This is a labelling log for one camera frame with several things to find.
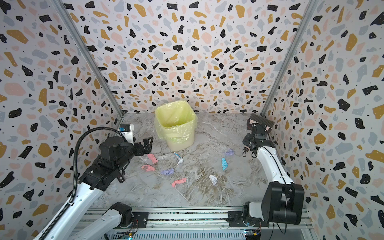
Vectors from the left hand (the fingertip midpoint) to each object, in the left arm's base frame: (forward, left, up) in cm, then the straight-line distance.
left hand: (144, 136), depth 69 cm
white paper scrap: (-10, -34, -31) cm, 47 cm away
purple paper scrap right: (+8, -46, -30) cm, 56 cm away
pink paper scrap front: (-11, -14, -30) cm, 35 cm away
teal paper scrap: (+1, -42, -31) cm, 52 cm away
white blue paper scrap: (+3, -14, -30) cm, 33 cm away
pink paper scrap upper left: (+4, +4, -30) cm, 30 cm away
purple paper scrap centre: (-5, -7, -31) cm, 32 cm away
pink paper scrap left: (-2, +6, -31) cm, 32 cm away
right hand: (+9, -54, -14) cm, 56 cm away
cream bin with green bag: (+27, -10, -21) cm, 36 cm away
